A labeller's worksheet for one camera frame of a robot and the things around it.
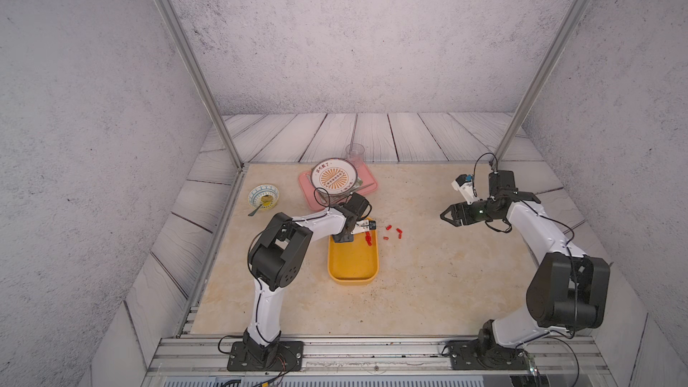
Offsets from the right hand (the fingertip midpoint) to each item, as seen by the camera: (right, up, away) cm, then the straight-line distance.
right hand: (454, 212), depth 87 cm
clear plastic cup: (-31, +22, +33) cm, 51 cm away
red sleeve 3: (-20, -11, +12) cm, 26 cm away
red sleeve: (-15, -9, +12) cm, 21 cm away
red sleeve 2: (-19, -7, +14) cm, 25 cm away
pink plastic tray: (-47, +2, +22) cm, 52 cm away
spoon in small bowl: (-68, -1, +12) cm, 69 cm away
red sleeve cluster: (-27, -11, +10) cm, 31 cm away
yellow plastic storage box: (-31, -18, +5) cm, 36 cm away
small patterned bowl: (-67, +5, +21) cm, 70 cm away
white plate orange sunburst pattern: (-40, +12, +28) cm, 51 cm away
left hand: (-36, -7, +13) cm, 39 cm away
